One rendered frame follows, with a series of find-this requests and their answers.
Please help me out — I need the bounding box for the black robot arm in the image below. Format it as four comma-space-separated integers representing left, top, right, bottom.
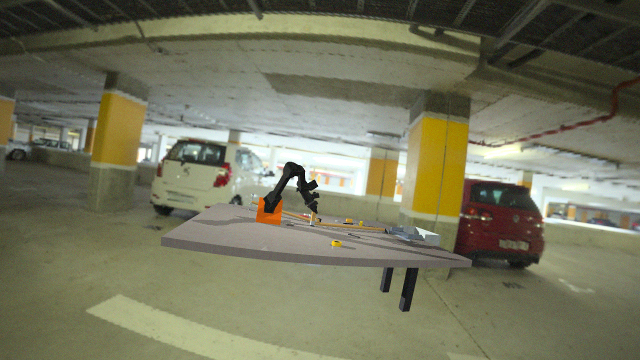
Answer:
263, 161, 320, 214

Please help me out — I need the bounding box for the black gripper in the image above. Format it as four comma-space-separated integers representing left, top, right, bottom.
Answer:
302, 192, 318, 214

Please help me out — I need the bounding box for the long wooden-handled scraper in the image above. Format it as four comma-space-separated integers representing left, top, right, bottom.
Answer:
310, 211, 390, 234

